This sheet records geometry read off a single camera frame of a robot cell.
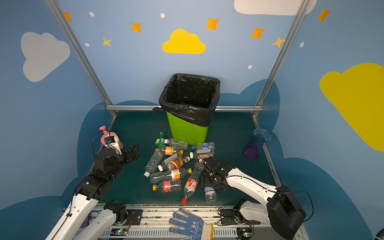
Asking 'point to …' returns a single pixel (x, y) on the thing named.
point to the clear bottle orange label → (171, 174)
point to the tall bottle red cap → (191, 184)
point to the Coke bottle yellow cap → (169, 186)
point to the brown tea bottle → (177, 163)
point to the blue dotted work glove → (195, 229)
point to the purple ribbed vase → (253, 148)
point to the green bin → (183, 129)
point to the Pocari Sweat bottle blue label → (153, 162)
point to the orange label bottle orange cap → (170, 150)
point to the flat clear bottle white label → (164, 165)
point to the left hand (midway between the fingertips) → (133, 146)
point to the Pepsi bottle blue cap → (210, 194)
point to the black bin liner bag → (192, 97)
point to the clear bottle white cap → (180, 144)
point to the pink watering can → (107, 134)
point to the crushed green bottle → (159, 142)
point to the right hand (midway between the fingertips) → (209, 182)
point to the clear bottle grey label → (203, 153)
